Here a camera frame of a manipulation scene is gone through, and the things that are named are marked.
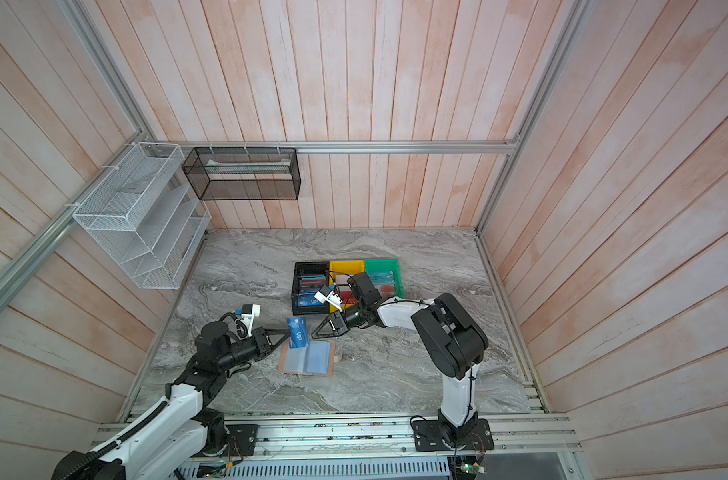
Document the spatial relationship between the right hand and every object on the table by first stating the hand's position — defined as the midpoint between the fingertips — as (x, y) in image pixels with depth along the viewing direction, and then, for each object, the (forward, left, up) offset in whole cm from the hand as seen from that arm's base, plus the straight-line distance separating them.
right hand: (317, 337), depth 81 cm
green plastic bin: (+29, -20, -3) cm, 35 cm away
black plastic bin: (+24, +7, -6) cm, 26 cm away
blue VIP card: (+1, +5, +2) cm, 6 cm away
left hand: (-2, +7, +2) cm, 7 cm away
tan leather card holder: (-3, +1, -8) cm, 9 cm away
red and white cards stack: (+10, -7, +8) cm, 15 cm away
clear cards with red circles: (+25, -20, -8) cm, 33 cm away
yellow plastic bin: (+28, -5, -4) cm, 29 cm away
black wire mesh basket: (+54, +31, +16) cm, 64 cm away
